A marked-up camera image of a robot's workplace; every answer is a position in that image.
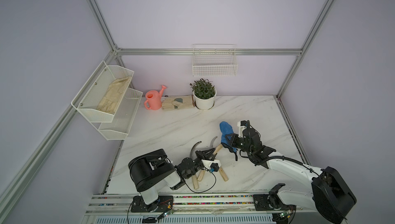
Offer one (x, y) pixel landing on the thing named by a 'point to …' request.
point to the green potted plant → (203, 89)
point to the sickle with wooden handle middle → (202, 173)
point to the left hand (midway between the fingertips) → (213, 149)
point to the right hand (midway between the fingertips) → (227, 137)
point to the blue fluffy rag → (226, 129)
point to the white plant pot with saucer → (203, 104)
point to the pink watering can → (154, 98)
